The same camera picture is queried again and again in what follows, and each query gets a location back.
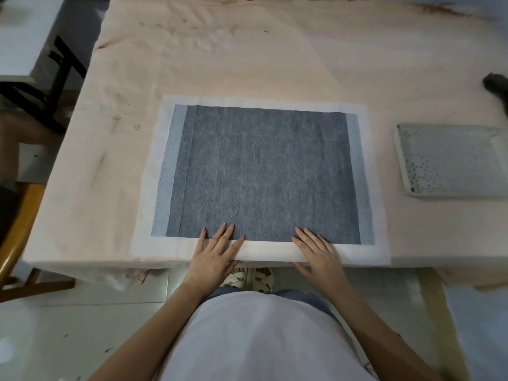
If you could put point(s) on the beige plastic tray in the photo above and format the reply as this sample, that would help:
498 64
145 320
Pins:
452 162

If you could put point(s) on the person's right forearm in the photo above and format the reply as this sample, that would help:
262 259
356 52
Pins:
389 337

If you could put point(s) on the beige sandal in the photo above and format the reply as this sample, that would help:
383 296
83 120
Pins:
235 279
264 279

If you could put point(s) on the person's blue jeans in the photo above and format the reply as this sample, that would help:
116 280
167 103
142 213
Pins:
309 299

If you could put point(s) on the person's left hand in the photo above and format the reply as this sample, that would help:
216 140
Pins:
214 261

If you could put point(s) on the person's right hand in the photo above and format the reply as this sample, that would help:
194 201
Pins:
323 261

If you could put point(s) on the person's white shirt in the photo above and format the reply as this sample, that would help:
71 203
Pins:
262 345

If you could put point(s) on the white folding table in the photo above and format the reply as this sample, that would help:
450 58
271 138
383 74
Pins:
24 35

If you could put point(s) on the pink tablecloth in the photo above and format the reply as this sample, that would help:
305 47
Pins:
278 47

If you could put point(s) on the black plastic bag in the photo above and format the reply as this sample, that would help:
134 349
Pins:
496 87

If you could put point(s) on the yellow chair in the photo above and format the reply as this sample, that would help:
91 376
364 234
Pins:
18 234

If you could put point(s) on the person's left forearm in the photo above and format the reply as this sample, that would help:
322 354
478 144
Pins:
147 337

